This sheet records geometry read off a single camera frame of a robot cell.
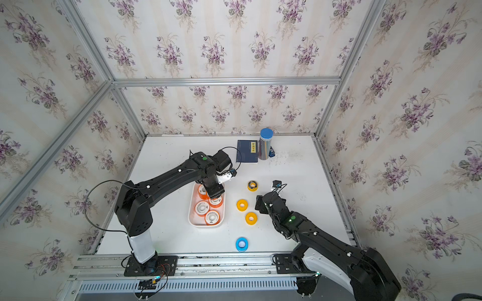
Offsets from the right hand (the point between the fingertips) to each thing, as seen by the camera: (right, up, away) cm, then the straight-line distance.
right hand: (266, 198), depth 85 cm
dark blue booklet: (-8, +22, +27) cm, 36 cm away
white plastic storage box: (-33, -10, 0) cm, 35 cm away
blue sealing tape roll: (-11, -18, -6) cm, 22 cm away
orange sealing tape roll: (-30, +1, +5) cm, 31 cm away
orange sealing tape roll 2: (-24, -3, +3) cm, 24 cm away
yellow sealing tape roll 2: (-11, -5, +6) cm, 13 cm away
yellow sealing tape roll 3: (-7, -10, +1) cm, 12 cm away
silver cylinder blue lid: (+1, +28, +11) cm, 30 cm away
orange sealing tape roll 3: (-31, -5, +3) cm, 31 cm away
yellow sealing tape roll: (-6, +3, +11) cm, 13 cm away
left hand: (-22, +4, -1) cm, 23 cm away
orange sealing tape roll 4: (-25, -9, +1) cm, 27 cm away
